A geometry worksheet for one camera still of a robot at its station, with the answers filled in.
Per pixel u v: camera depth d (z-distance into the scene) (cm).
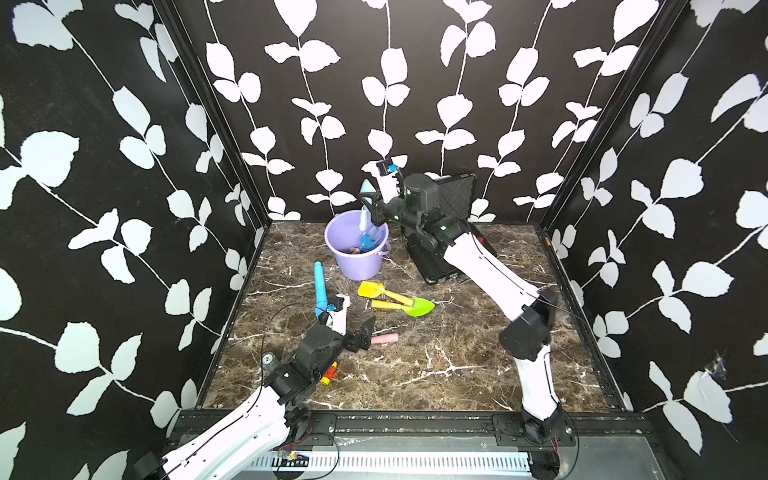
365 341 70
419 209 59
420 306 96
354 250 104
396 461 70
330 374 81
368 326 68
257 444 57
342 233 101
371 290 99
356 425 75
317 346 57
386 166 61
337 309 66
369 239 102
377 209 65
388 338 89
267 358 79
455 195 108
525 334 54
